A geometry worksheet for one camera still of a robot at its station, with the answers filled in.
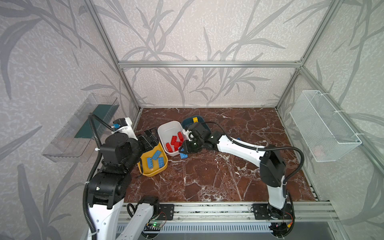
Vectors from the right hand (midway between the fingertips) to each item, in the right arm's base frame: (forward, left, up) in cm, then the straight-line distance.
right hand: (181, 146), depth 80 cm
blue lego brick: (-4, +20, -14) cm, 25 cm away
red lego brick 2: (+6, +10, -15) cm, 19 cm away
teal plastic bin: (+29, -2, -13) cm, 32 cm away
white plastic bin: (+21, +14, -16) cm, 30 cm away
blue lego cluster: (+15, -36, -16) cm, 42 cm away
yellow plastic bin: (-3, +18, -15) cm, 24 cm away
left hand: (-4, +8, +23) cm, 25 cm away
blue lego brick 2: (+2, +18, -15) cm, 23 cm away
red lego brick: (+13, +8, -15) cm, 21 cm away
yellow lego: (+29, -7, -13) cm, 32 cm away
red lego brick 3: (+7, +5, -11) cm, 14 cm away
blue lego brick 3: (-6, -2, -1) cm, 6 cm away
